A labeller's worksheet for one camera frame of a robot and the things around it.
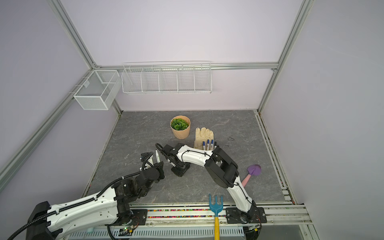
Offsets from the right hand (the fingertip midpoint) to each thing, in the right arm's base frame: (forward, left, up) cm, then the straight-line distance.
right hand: (183, 172), depth 89 cm
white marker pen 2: (+18, -16, +2) cm, 24 cm away
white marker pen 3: (+18, -18, +2) cm, 26 cm away
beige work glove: (+27, -12, +1) cm, 29 cm away
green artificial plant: (+27, +3, +13) cm, 30 cm away
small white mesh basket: (+46, +57, +26) cm, 78 cm away
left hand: (-2, +9, +14) cm, 16 cm away
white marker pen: (+18, -13, +2) cm, 22 cm away
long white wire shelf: (+58, -4, +28) cm, 65 cm away
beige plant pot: (+22, +1, +8) cm, 24 cm away
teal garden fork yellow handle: (-19, -19, +1) cm, 27 cm away
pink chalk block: (+1, -42, +2) cm, 42 cm away
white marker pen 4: (+20, -21, 0) cm, 29 cm away
